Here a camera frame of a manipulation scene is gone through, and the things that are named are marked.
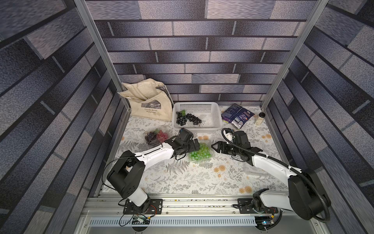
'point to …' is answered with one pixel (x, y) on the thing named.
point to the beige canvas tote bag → (149, 99)
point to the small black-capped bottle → (259, 120)
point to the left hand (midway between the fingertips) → (195, 146)
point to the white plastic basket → (210, 114)
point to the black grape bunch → (182, 117)
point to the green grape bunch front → (199, 154)
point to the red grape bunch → (161, 136)
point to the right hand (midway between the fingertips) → (214, 145)
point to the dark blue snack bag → (237, 115)
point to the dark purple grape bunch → (150, 137)
